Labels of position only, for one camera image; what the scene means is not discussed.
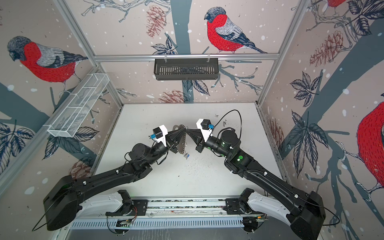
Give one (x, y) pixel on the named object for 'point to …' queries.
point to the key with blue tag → (186, 155)
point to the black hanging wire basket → (186, 70)
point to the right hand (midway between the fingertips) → (185, 133)
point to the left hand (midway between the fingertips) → (183, 130)
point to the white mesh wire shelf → (78, 107)
